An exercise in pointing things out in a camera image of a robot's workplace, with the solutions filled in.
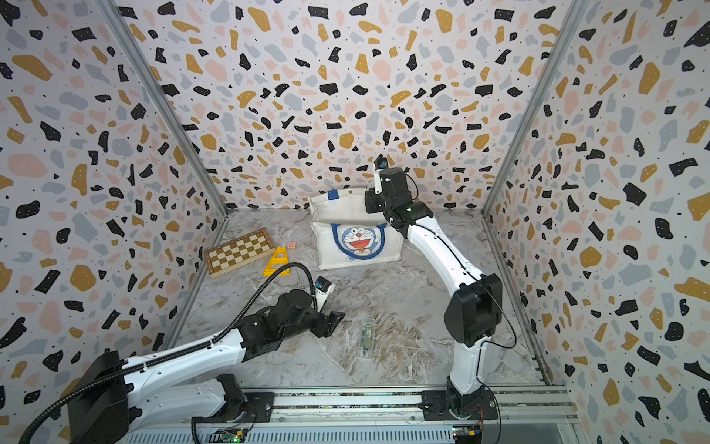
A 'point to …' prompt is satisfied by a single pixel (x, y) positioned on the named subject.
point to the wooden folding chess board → (238, 252)
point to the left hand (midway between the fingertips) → (339, 308)
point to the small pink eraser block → (291, 245)
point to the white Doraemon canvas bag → (347, 234)
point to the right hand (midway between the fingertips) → (372, 190)
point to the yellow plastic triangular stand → (279, 257)
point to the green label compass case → (367, 338)
